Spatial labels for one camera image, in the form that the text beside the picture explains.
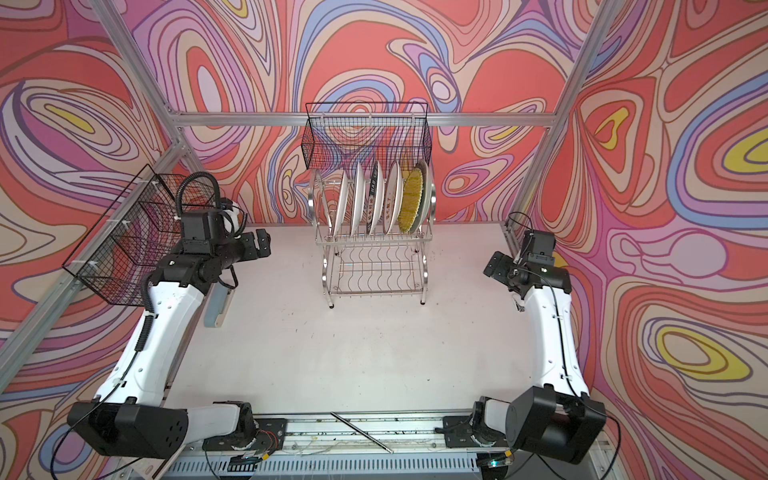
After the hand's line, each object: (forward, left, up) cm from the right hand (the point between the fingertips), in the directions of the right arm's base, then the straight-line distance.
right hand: (506, 279), depth 79 cm
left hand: (+8, +65, +11) cm, 67 cm away
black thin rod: (-35, +33, -20) cm, 52 cm away
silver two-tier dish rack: (+19, +38, -15) cm, 45 cm away
